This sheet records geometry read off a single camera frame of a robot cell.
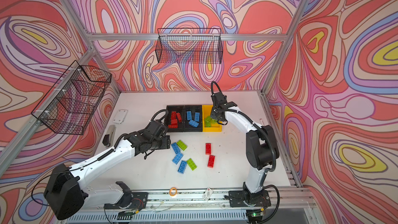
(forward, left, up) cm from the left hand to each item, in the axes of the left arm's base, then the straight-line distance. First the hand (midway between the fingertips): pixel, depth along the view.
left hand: (169, 141), depth 83 cm
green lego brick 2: (+19, -25, -9) cm, 33 cm away
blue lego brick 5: (-6, -4, -9) cm, 11 cm away
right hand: (+16, -28, -1) cm, 32 cm away
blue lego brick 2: (+24, -15, -8) cm, 29 cm away
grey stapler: (+5, +38, -6) cm, 39 cm away
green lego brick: (+17, -21, -6) cm, 28 cm away
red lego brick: (+22, +1, -6) cm, 23 cm away
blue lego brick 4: (0, -2, -9) cm, 9 cm away
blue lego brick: (+24, -9, -8) cm, 27 cm away
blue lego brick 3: (+16, -12, -8) cm, 22 cm away
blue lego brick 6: (-11, -7, -9) cm, 16 cm away
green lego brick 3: (+2, -6, -9) cm, 11 cm away
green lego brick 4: (-9, -12, -9) cm, 18 cm away
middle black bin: (+20, -12, -7) cm, 25 cm away
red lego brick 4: (+15, +1, -8) cm, 17 cm away
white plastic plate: (+23, +38, -9) cm, 46 cm away
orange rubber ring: (-23, -2, -9) cm, 24 cm away
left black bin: (+29, -2, -8) cm, 30 cm away
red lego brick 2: (+21, -3, -6) cm, 22 cm away
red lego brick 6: (-8, -23, -9) cm, 26 cm away
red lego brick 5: (0, -22, -10) cm, 24 cm away
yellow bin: (+23, -21, -3) cm, 31 cm away
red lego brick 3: (+18, +1, -7) cm, 19 cm away
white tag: (-24, -20, -9) cm, 32 cm away
